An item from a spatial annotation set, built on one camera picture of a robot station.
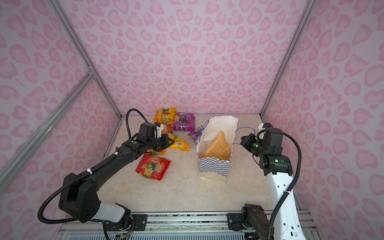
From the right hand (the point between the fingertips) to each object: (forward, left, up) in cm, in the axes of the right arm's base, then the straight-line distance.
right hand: (241, 135), depth 70 cm
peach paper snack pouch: (+6, +8, -21) cm, 23 cm away
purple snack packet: (+21, +22, -26) cm, 40 cm away
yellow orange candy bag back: (+36, +46, -24) cm, 63 cm away
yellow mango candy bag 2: (+4, +31, -13) cm, 34 cm away
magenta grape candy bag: (+30, +31, -25) cm, 50 cm away
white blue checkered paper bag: (-9, +12, -17) cm, 23 cm away
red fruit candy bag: (-6, +47, -24) cm, 53 cm away
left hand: (+5, +33, -10) cm, 34 cm away
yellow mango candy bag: (+6, +45, -28) cm, 53 cm away
